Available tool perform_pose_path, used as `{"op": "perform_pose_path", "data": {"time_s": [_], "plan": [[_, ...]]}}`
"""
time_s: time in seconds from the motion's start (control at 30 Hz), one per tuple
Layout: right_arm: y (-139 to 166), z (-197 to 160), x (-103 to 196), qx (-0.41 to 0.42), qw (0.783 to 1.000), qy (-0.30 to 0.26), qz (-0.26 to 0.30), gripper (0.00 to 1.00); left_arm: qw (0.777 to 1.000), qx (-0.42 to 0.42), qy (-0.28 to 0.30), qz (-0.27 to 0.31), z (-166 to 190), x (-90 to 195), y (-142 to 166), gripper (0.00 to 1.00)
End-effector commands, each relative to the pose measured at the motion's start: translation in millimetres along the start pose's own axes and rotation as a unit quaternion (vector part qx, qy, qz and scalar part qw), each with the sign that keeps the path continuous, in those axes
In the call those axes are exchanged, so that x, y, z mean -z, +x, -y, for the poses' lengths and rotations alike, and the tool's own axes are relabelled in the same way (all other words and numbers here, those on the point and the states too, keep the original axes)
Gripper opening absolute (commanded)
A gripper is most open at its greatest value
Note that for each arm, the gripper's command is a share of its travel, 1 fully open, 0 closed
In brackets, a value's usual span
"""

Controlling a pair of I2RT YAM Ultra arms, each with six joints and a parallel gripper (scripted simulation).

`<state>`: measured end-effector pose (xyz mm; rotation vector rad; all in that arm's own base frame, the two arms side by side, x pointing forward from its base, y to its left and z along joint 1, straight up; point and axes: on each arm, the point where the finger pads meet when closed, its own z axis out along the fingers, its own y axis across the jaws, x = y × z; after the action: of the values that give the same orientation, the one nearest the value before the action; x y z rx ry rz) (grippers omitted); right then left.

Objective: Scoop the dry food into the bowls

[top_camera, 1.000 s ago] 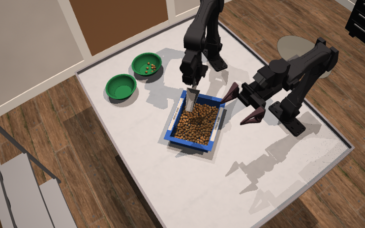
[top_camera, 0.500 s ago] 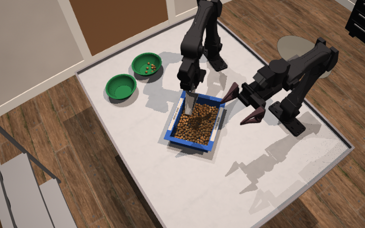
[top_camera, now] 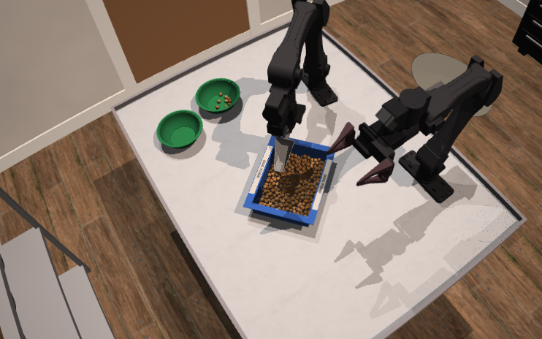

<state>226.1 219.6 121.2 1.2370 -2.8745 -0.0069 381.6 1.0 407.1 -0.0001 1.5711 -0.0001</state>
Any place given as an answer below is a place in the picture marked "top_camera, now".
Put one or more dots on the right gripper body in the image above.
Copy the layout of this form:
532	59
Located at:
300	112

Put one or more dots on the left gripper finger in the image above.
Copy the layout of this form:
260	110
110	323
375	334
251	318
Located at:
344	140
381	176

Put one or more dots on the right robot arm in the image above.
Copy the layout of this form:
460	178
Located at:
285	65

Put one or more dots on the dark grey table edge lip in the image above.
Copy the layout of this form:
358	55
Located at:
383	84

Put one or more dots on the green bowl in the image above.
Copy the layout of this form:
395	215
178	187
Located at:
208	95
179	127

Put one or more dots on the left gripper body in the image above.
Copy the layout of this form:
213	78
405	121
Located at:
368	143

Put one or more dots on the grey scoop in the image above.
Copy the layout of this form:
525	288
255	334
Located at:
283	147

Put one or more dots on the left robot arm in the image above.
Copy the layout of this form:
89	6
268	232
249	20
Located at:
463	91

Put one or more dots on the blue dog food box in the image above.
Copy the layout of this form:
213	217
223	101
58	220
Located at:
300	148

